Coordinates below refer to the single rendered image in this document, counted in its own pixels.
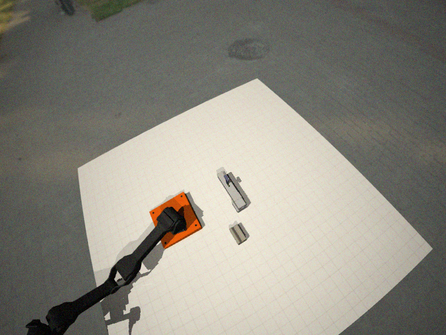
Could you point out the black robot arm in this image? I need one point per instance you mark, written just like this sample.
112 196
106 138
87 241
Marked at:
60 317

